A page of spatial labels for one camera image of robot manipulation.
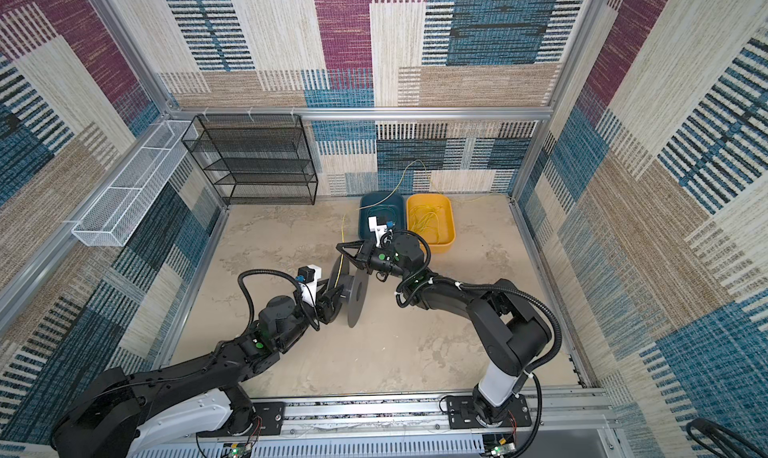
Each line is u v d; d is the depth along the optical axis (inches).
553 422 29.3
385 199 39.1
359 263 28.1
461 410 29.2
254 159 43.1
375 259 28.5
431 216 43.7
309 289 25.1
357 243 29.7
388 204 47.4
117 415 16.1
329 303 27.8
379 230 30.4
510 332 18.3
